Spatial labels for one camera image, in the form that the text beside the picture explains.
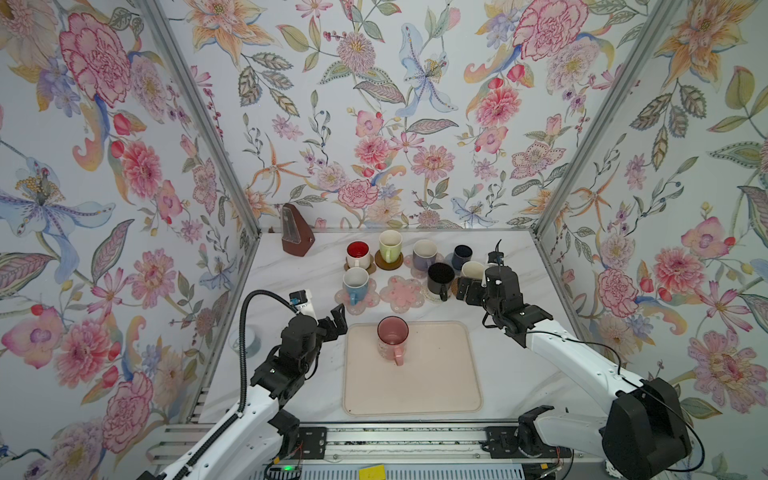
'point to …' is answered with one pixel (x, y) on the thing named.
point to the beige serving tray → (438, 375)
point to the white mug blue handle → (356, 279)
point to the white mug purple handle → (424, 253)
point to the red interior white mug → (358, 254)
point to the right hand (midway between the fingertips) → (472, 280)
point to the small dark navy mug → (462, 253)
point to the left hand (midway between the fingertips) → (336, 310)
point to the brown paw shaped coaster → (371, 268)
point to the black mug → (439, 277)
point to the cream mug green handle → (390, 243)
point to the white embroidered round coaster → (436, 298)
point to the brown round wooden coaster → (388, 266)
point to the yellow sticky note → (372, 473)
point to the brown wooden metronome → (297, 236)
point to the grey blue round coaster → (448, 260)
